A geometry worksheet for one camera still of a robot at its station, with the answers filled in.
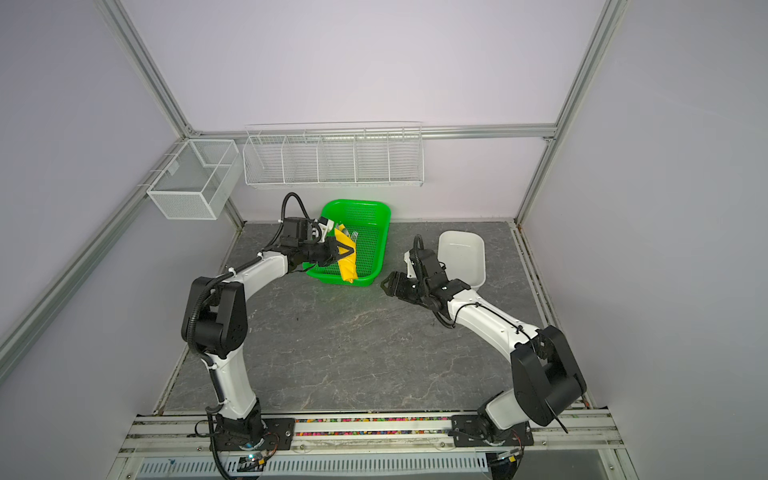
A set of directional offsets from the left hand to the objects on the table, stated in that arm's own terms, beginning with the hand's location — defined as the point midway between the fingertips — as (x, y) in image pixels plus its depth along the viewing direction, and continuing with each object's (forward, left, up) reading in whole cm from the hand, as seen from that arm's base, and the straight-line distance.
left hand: (355, 252), depth 92 cm
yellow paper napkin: (-3, +2, -1) cm, 4 cm away
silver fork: (+7, 0, 0) cm, 7 cm away
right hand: (-13, -10, -1) cm, 16 cm away
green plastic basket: (+26, -4, -13) cm, 30 cm away
